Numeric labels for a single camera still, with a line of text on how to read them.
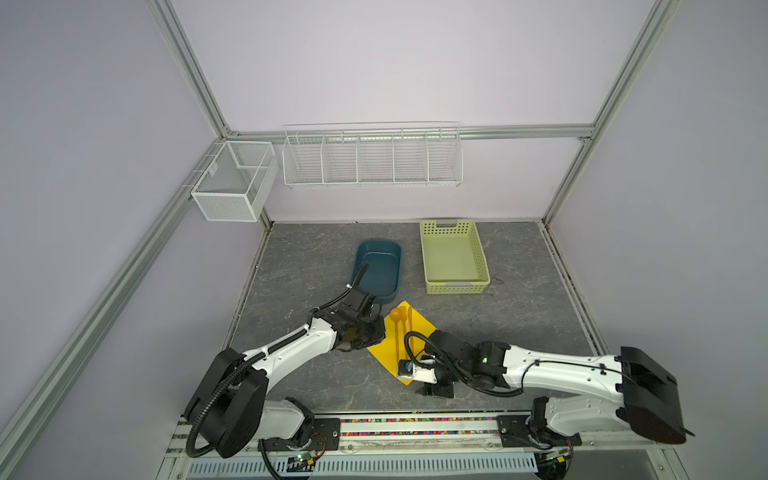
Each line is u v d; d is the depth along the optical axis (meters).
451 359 0.59
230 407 0.41
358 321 0.71
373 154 0.97
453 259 1.08
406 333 1.19
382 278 1.08
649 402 0.42
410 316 0.95
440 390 0.67
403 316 0.95
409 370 0.65
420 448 0.72
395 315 0.94
